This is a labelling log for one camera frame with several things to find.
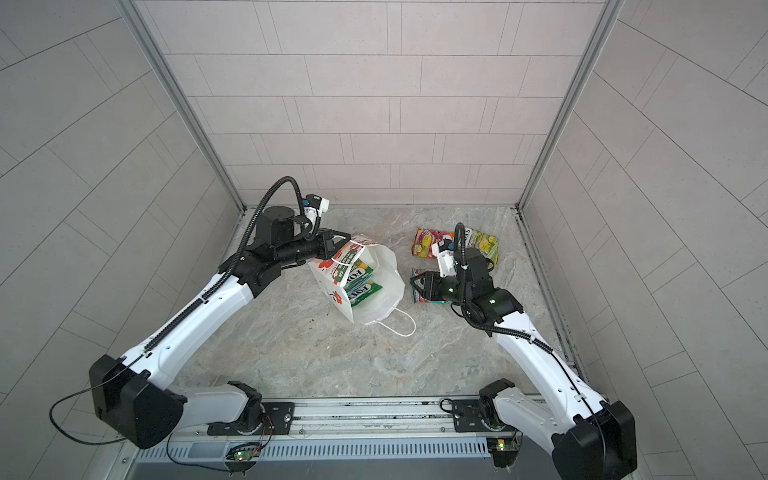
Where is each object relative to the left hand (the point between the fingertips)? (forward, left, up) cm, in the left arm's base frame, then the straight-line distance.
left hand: (355, 233), depth 71 cm
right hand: (-7, -14, -11) cm, 19 cm away
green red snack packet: (-4, -16, -27) cm, 32 cm away
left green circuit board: (-42, +23, -25) cm, 54 cm away
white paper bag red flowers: (0, -1, -21) cm, 21 cm away
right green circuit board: (-40, -35, -29) cm, 61 cm away
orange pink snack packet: (+18, -19, -27) cm, 37 cm away
